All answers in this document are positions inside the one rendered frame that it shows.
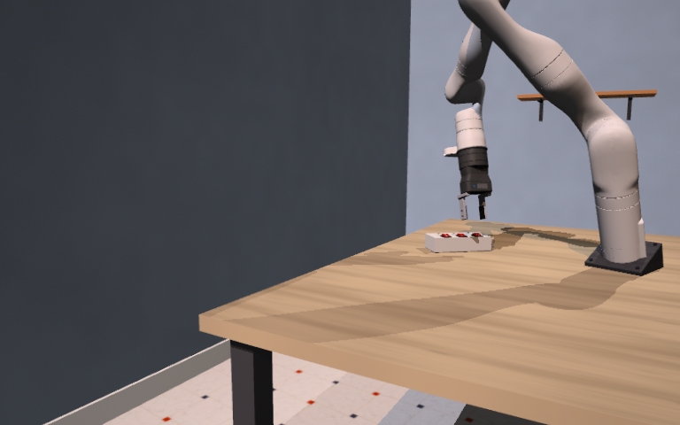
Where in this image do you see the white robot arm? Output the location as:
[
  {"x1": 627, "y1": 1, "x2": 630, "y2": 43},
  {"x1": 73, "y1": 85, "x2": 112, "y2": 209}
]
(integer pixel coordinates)
[{"x1": 445, "y1": 0, "x2": 646, "y2": 263}]

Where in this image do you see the white power strip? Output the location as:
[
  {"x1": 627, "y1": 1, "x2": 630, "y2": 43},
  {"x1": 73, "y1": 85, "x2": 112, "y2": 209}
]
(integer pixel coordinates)
[{"x1": 425, "y1": 232, "x2": 493, "y2": 252}]

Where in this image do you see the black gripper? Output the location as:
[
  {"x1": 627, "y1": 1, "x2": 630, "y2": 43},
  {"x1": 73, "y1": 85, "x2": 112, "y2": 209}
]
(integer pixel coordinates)
[{"x1": 444, "y1": 128, "x2": 492, "y2": 220}]

